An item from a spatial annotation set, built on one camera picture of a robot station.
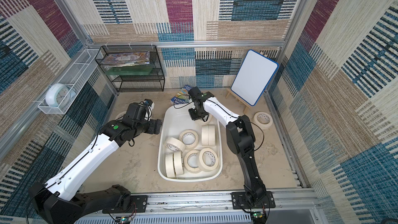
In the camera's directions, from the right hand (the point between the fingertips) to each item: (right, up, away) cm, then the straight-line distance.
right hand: (194, 115), depth 95 cm
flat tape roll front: (-1, -24, -10) cm, 26 cm away
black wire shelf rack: (-31, +23, +24) cm, 46 cm away
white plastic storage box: (-3, -19, -7) cm, 20 cm away
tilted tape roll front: (+8, -24, -9) cm, 27 cm away
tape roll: (-7, -22, -19) cm, 30 cm away
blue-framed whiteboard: (+33, +22, -8) cm, 41 cm away
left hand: (-20, -1, -18) cm, 26 cm away
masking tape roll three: (-49, -1, +6) cm, 49 cm away
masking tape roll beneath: (-3, -14, 0) cm, 14 cm away
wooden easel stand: (+25, +15, +13) cm, 32 cm away
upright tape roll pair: (+8, -10, -11) cm, 17 cm away
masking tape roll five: (-9, -14, -14) cm, 22 cm away
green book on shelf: (-34, +28, +3) cm, 44 cm away
